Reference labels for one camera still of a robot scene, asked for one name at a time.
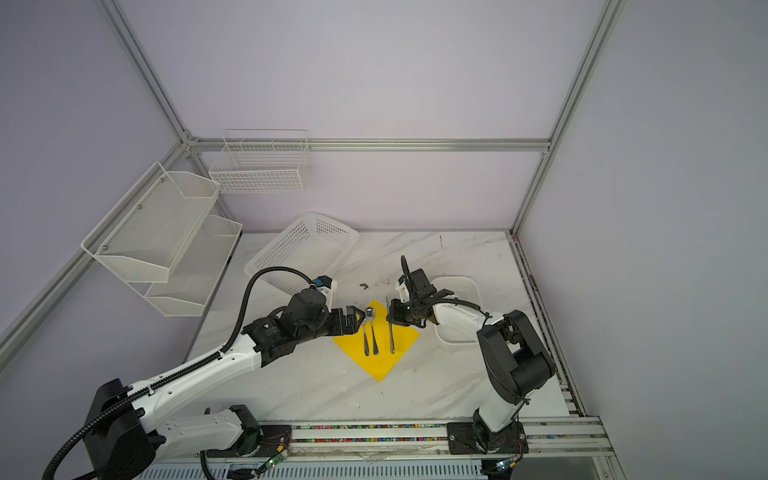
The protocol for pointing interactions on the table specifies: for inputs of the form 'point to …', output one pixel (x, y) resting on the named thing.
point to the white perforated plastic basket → (314, 244)
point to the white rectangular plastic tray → (458, 324)
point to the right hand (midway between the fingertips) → (385, 316)
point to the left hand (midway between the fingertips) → (351, 317)
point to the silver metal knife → (392, 342)
